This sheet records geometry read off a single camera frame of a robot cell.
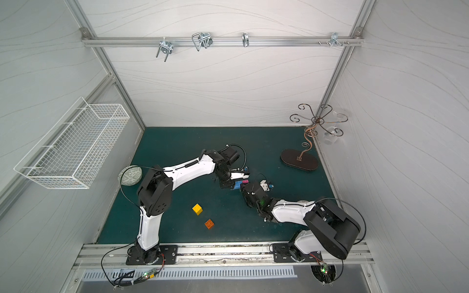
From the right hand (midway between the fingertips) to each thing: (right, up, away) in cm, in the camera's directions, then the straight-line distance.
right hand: (239, 187), depth 88 cm
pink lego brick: (+3, +2, +1) cm, 4 cm away
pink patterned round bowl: (+30, -6, -5) cm, 30 cm away
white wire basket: (-64, +16, -21) cm, 70 cm away
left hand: (-4, +2, +1) cm, 5 cm away
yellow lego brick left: (-20, -9, -5) cm, 22 cm away
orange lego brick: (-14, -15, -8) cm, 21 cm away
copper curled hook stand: (+37, +32, -7) cm, 49 cm away
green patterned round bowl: (-59, +4, +8) cm, 60 cm away
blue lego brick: (-1, +1, 0) cm, 2 cm away
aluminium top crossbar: (+71, +118, +82) cm, 160 cm away
